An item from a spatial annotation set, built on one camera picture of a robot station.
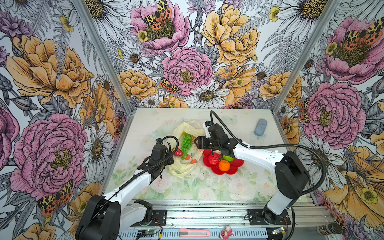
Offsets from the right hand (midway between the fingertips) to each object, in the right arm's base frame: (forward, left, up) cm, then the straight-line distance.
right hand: (199, 145), depth 86 cm
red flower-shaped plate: (-6, -21, -13) cm, 26 cm away
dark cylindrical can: (-40, -54, -6) cm, 68 cm away
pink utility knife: (-39, +8, -13) cm, 42 cm away
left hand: (-4, +18, -7) cm, 19 cm away
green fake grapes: (+6, +8, -9) cm, 13 cm away
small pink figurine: (-40, -11, -11) cm, 43 cm away
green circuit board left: (-38, +25, -14) cm, 48 cm away
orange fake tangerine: (-9, -14, -9) cm, 19 cm away
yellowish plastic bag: (-10, +9, -7) cm, 15 cm away
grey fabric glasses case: (+21, -45, -11) cm, 51 cm away
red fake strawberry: (+1, +13, -10) cm, 16 cm away
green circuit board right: (-39, -36, -14) cm, 55 cm away
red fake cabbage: (-5, -8, -8) cm, 13 cm away
